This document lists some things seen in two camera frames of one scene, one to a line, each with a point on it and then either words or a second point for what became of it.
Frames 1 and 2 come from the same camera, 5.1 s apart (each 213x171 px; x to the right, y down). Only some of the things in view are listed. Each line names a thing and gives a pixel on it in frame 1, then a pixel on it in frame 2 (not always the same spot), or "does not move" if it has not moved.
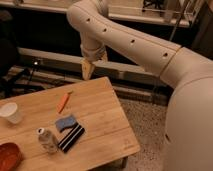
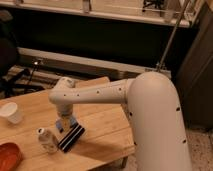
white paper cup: [11, 112] does not move
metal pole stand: [179, 19] does not move
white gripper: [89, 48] to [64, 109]
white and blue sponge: [64, 122] does not move
